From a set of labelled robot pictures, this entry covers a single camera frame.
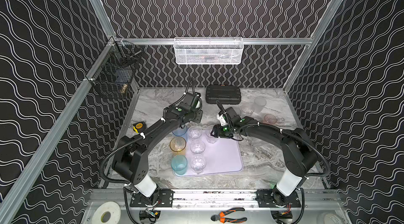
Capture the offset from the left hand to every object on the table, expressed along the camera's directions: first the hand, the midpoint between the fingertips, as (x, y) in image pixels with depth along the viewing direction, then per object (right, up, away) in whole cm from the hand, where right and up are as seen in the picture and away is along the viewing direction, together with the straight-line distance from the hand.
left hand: (197, 111), depth 86 cm
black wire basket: (-52, +24, +11) cm, 58 cm away
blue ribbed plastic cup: (-9, -11, -2) cm, 15 cm away
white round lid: (+60, -47, -16) cm, 78 cm away
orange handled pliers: (+11, -46, -17) cm, 50 cm away
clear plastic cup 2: (0, -19, -2) cm, 19 cm away
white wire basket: (+19, +39, +17) cm, 46 cm away
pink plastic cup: (+48, -6, +19) cm, 52 cm away
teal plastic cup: (-10, -27, -4) cm, 29 cm away
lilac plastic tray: (+6, -25, +2) cm, 25 cm away
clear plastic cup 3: (0, -28, 0) cm, 28 cm away
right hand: (+9, -13, +4) cm, 16 cm away
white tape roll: (-39, -43, -14) cm, 60 cm away
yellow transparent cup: (-10, -17, -4) cm, 20 cm away
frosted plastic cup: (+39, +4, +15) cm, 42 cm away
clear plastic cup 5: (+33, +1, +20) cm, 38 cm away
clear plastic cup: (-2, -13, +8) cm, 15 cm away
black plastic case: (+19, +10, +23) cm, 32 cm away
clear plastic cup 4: (+8, -16, +4) cm, 18 cm away
